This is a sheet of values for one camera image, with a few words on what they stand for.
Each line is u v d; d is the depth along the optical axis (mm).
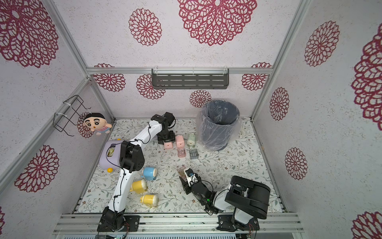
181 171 855
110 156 884
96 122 918
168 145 972
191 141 973
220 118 975
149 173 844
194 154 999
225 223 740
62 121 734
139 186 799
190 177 711
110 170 868
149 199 744
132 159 627
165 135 867
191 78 973
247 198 432
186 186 744
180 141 980
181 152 1005
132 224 739
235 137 897
